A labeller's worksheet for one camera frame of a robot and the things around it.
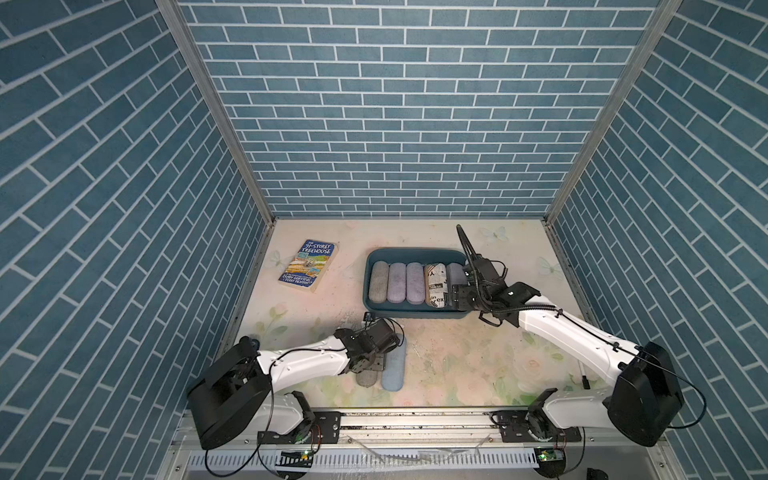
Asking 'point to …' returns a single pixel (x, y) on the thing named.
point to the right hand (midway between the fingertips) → (463, 295)
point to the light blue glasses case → (394, 371)
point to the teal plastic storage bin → (404, 255)
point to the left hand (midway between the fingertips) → (381, 361)
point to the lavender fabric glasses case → (397, 283)
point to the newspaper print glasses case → (435, 285)
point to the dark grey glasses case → (367, 377)
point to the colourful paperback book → (307, 268)
